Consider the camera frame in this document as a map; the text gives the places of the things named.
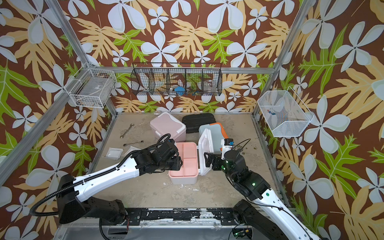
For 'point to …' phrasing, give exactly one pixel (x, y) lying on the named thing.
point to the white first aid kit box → (205, 144)
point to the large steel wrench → (122, 136)
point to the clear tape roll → (157, 112)
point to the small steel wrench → (142, 141)
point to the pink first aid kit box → (165, 123)
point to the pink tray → (188, 151)
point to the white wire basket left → (91, 88)
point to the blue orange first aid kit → (217, 133)
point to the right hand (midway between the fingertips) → (210, 153)
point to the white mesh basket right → (285, 113)
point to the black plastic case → (193, 122)
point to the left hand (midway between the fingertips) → (181, 162)
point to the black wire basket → (196, 79)
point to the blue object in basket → (180, 90)
